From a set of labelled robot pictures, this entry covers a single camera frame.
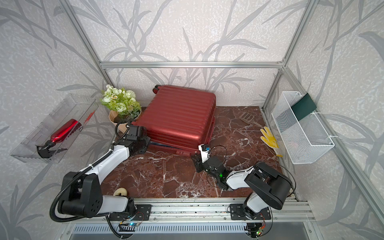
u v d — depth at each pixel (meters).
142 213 0.72
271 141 1.00
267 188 0.44
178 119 0.82
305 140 0.61
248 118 1.12
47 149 0.59
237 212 0.74
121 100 0.87
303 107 0.69
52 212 0.38
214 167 0.64
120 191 0.78
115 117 0.98
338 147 0.57
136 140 0.68
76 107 0.79
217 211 0.75
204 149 0.74
